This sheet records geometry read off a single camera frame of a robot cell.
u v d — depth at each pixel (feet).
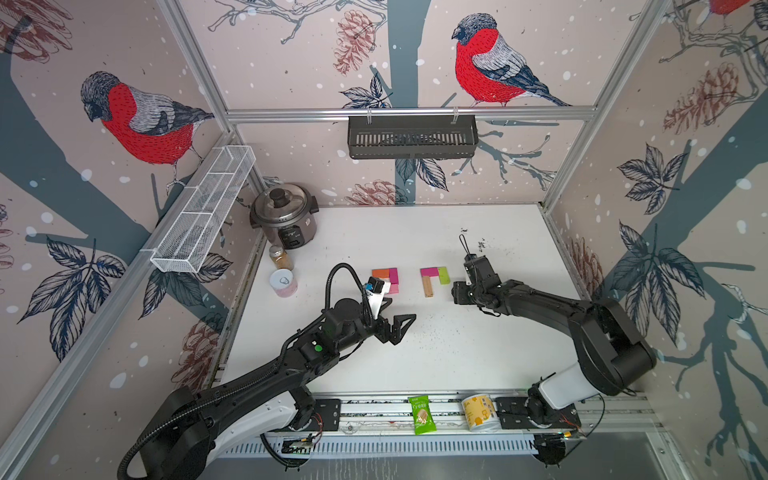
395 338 2.20
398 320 2.17
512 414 2.39
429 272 3.28
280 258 3.12
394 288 3.20
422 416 2.38
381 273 3.28
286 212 3.07
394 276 3.29
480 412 2.24
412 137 3.40
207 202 2.63
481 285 2.36
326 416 2.39
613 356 1.45
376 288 2.16
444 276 3.30
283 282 3.05
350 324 1.91
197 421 1.32
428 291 3.12
